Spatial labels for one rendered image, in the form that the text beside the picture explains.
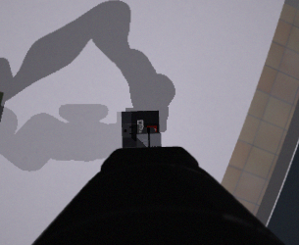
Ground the black power strip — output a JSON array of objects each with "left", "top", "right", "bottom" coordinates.
[{"left": 122, "top": 111, "right": 160, "bottom": 148}]

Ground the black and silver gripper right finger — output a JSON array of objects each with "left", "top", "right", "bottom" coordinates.
[{"left": 148, "top": 127, "right": 162, "bottom": 147}]

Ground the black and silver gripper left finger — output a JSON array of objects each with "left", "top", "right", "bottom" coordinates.
[{"left": 136, "top": 127, "right": 149, "bottom": 148}]

